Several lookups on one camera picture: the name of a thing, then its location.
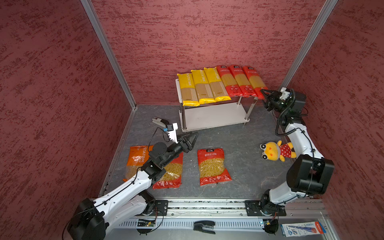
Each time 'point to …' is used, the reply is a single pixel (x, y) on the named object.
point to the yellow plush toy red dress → (274, 151)
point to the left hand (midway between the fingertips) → (196, 136)
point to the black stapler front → (206, 226)
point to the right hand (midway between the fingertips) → (257, 92)
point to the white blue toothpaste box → (302, 229)
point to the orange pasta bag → (138, 156)
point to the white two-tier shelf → (214, 114)
